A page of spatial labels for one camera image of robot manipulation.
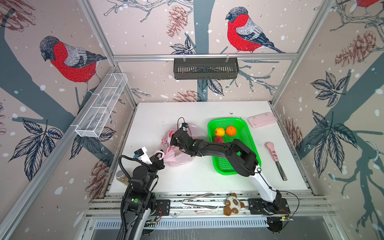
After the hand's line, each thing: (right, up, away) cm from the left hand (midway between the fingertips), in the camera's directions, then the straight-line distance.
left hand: (162, 151), depth 75 cm
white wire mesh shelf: (-32, +15, -4) cm, 36 cm away
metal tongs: (+22, -24, +3) cm, 33 cm away
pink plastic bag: (+5, -4, +4) cm, 8 cm away
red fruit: (+31, +3, +18) cm, 36 cm away
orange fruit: (+41, +8, +23) cm, 47 cm away
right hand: (0, +3, +18) cm, 18 cm away
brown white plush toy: (+36, -26, -2) cm, 44 cm away
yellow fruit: (+33, +8, +22) cm, 41 cm away
